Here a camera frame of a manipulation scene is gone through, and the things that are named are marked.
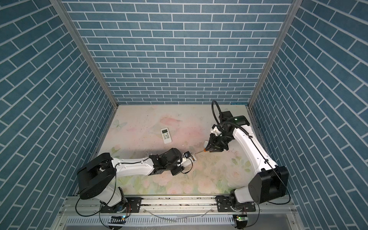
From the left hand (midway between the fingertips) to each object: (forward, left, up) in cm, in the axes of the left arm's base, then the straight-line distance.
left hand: (182, 164), depth 87 cm
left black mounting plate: (-21, +26, -1) cm, 33 cm away
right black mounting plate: (-22, -22, 0) cm, 31 cm away
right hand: (+1, -13, +18) cm, 22 cm away
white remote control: (+21, +12, 0) cm, 24 cm away
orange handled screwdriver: (+1, -12, +16) cm, 20 cm away
